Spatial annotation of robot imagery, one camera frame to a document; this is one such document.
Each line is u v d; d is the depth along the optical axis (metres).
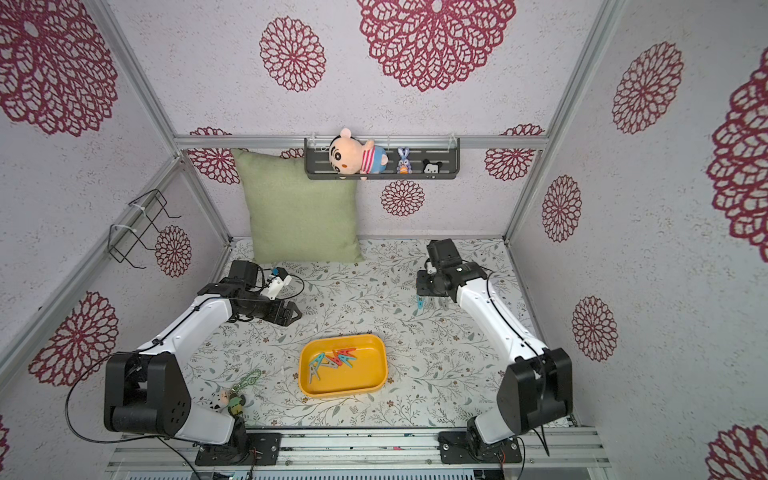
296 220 0.98
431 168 0.92
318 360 0.88
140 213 0.78
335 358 0.88
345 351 0.90
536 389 0.42
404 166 0.90
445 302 1.01
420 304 1.02
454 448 0.73
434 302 1.02
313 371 0.85
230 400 0.80
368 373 0.86
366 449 0.75
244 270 0.70
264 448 0.73
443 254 0.64
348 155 0.84
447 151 0.94
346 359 0.88
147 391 0.43
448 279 0.58
